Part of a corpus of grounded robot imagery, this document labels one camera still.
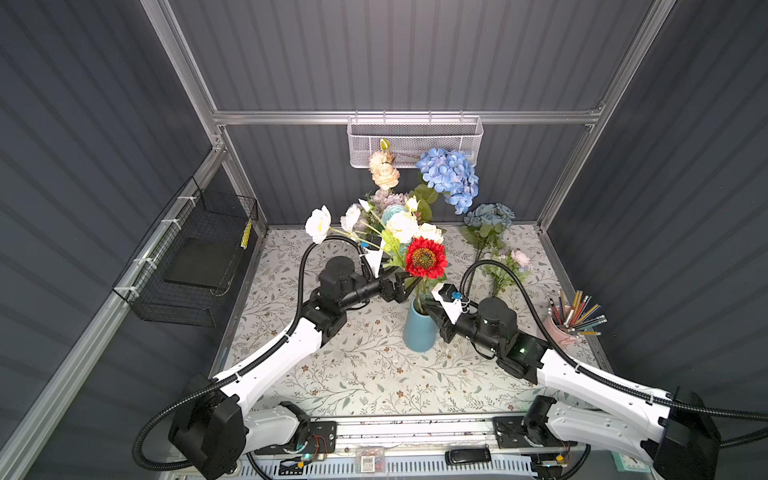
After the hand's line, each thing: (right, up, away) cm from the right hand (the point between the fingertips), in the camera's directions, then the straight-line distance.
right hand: (429, 305), depth 73 cm
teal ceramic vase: (-2, -7, +1) cm, 7 cm away
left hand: (-4, +9, -3) cm, 11 cm away
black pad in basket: (-59, +11, +4) cm, 60 cm away
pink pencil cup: (+37, -10, +7) cm, 39 cm away
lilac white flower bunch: (-11, +28, +11) cm, 33 cm away
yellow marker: (-50, +19, +10) cm, 54 cm away
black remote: (+8, -36, -2) cm, 37 cm away
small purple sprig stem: (+27, +5, +23) cm, 36 cm away
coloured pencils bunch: (+42, -5, +10) cm, 44 cm away
